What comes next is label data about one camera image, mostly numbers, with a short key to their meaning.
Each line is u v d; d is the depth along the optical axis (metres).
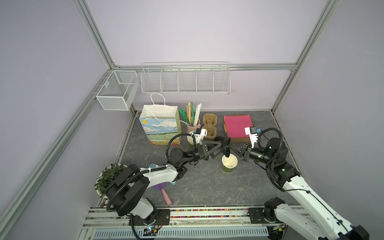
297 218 0.55
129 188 0.44
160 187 0.83
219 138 1.02
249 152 0.59
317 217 0.44
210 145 0.59
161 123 0.83
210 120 1.12
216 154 0.68
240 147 0.63
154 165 0.90
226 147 0.59
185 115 0.97
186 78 0.99
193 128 1.00
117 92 1.00
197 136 0.68
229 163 0.92
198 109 0.99
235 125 1.09
